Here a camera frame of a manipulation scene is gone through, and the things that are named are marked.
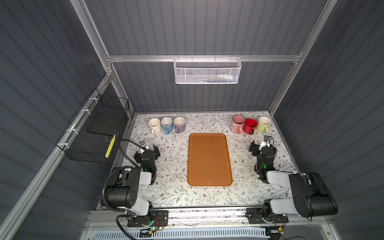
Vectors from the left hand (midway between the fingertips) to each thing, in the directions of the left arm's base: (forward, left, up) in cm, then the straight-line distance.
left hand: (145, 149), depth 91 cm
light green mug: (+13, -79, +3) cm, 80 cm away
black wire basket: (-4, +21, +19) cm, 29 cm away
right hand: (-3, -73, +5) cm, 73 cm away
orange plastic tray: (-6, -40, -9) cm, 41 cm away
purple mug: (+22, -21, -2) cm, 30 cm away
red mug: (+18, -72, -3) cm, 75 cm away
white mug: (+23, -3, -1) cm, 23 cm away
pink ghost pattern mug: (+18, -63, +2) cm, 66 cm away
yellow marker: (-11, +9, +20) cm, 25 cm away
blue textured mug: (+20, -12, 0) cm, 24 cm away
